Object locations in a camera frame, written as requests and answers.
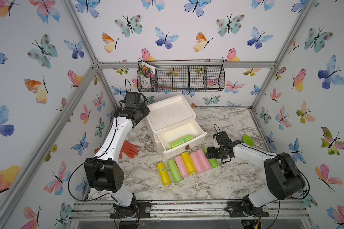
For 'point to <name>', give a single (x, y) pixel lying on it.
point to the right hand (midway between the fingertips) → (212, 153)
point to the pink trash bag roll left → (181, 167)
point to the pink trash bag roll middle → (197, 163)
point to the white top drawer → (166, 138)
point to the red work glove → (129, 150)
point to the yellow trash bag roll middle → (188, 162)
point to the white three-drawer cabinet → (171, 120)
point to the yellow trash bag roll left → (166, 180)
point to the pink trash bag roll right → (204, 160)
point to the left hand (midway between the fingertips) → (149, 109)
